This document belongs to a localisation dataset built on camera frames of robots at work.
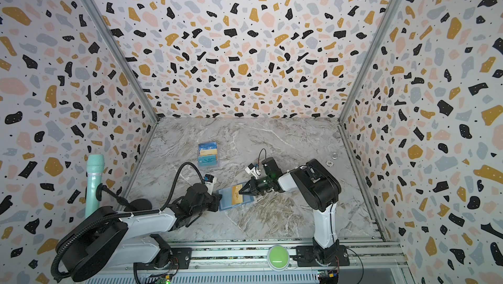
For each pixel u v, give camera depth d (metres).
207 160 0.99
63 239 0.42
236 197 0.88
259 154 1.07
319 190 0.53
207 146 1.01
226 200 0.88
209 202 0.74
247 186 0.88
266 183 0.83
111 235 0.42
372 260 0.77
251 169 0.90
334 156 1.04
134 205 0.83
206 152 1.00
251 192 0.84
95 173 0.62
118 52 0.89
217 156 1.02
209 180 0.80
